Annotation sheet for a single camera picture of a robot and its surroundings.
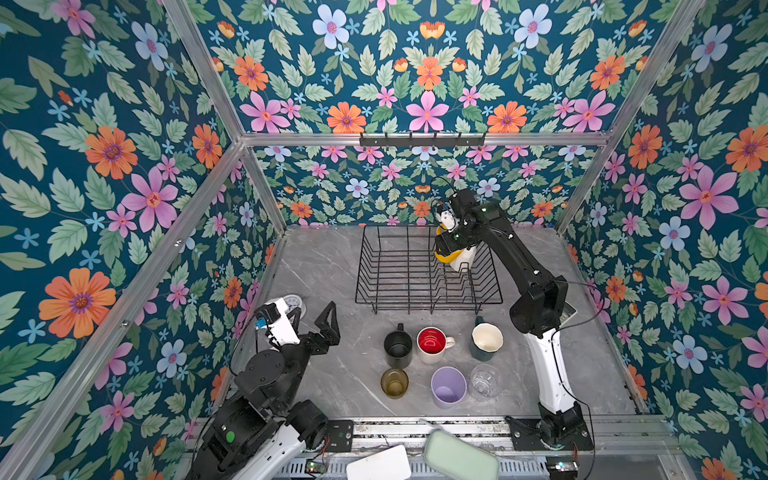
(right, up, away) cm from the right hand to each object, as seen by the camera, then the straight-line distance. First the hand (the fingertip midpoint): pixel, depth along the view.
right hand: (450, 241), depth 94 cm
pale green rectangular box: (-2, -53, -24) cm, 58 cm away
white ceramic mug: (+6, -5, +3) cm, 9 cm away
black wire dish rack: (-16, -9, +14) cm, 23 cm away
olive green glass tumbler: (-17, -40, -12) cm, 45 cm away
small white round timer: (-51, -20, +2) cm, 55 cm away
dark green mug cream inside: (+9, -28, -11) cm, 32 cm away
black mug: (-16, -31, -9) cm, 36 cm away
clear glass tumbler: (+8, -40, -12) cm, 42 cm away
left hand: (-31, -14, -33) cm, 48 cm away
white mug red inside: (-6, -31, -6) cm, 32 cm away
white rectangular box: (-18, -52, -27) cm, 61 cm away
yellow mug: (-1, -5, -7) cm, 8 cm away
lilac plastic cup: (-2, -41, -13) cm, 43 cm away
